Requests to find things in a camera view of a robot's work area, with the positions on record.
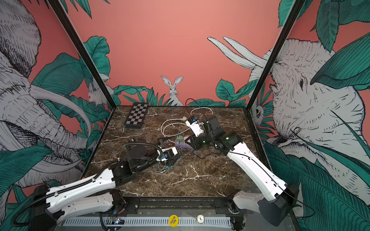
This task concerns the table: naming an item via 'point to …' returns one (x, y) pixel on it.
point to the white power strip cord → (182, 119)
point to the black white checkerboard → (137, 115)
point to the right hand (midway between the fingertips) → (187, 138)
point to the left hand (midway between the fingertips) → (176, 141)
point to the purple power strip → (182, 144)
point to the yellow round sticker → (173, 220)
